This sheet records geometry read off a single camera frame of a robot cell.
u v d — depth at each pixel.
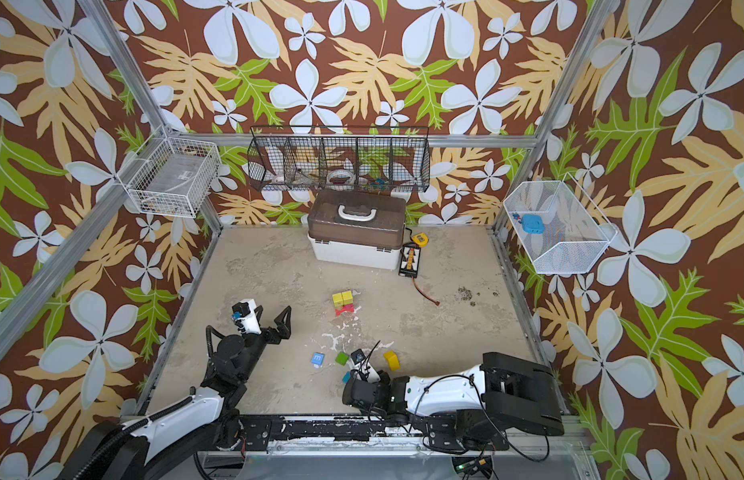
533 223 0.86
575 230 0.77
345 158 0.98
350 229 0.93
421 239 1.15
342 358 0.87
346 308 0.94
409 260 1.08
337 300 0.91
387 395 0.61
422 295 1.01
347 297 0.91
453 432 0.75
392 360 0.85
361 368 0.70
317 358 0.86
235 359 0.63
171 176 0.86
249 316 0.71
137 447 0.44
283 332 0.75
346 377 0.84
